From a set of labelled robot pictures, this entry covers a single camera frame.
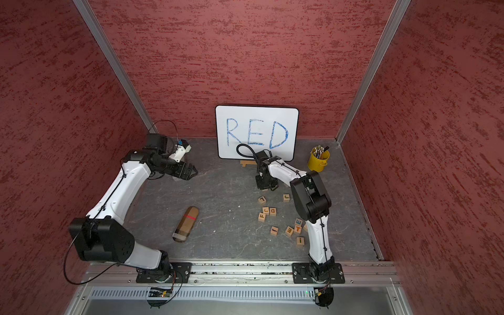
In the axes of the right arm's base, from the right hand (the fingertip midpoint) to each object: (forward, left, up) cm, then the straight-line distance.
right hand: (264, 189), depth 98 cm
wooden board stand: (+16, +11, +2) cm, 19 cm away
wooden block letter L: (-7, +1, +1) cm, 7 cm away
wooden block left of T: (-22, -10, +1) cm, 24 cm away
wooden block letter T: (-21, -14, +1) cm, 25 cm away
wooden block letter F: (-15, +2, +1) cm, 16 cm away
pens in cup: (+11, -27, +15) cm, 33 cm away
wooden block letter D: (-13, -3, +2) cm, 14 cm away
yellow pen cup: (+10, -28, +5) cm, 31 cm away
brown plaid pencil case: (-18, +35, +2) cm, 40 cm away
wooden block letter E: (-18, -14, +1) cm, 23 cm away
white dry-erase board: (+24, -5, +20) cm, 31 cm away
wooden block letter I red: (-22, -3, +1) cm, 22 cm away
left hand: (-2, +34, +19) cm, 39 cm away
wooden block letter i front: (-26, -14, +2) cm, 30 cm away
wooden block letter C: (-12, 0, +1) cm, 12 cm away
